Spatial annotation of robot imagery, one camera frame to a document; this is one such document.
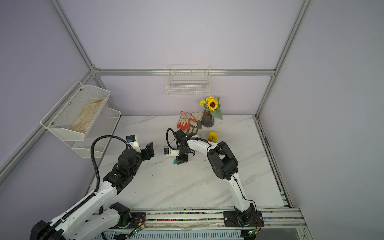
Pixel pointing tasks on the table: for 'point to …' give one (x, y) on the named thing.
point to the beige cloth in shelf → (84, 119)
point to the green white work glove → (198, 116)
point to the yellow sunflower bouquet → (212, 104)
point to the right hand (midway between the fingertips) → (177, 158)
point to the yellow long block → (213, 136)
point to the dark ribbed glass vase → (207, 119)
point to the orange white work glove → (184, 121)
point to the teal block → (175, 161)
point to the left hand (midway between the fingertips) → (146, 145)
